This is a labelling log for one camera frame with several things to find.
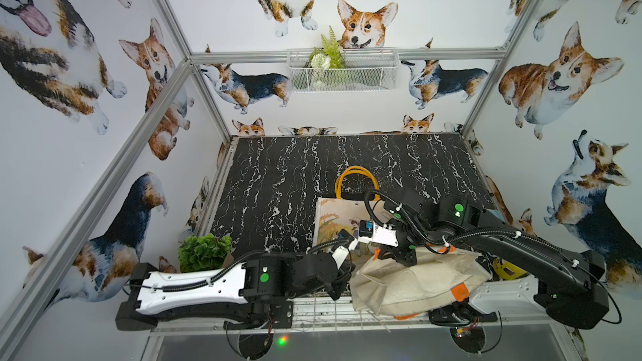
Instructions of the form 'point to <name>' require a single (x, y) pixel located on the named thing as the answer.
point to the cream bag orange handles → (440, 279)
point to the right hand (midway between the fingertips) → (379, 252)
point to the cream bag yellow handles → (338, 214)
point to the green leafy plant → (196, 254)
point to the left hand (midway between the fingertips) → (357, 269)
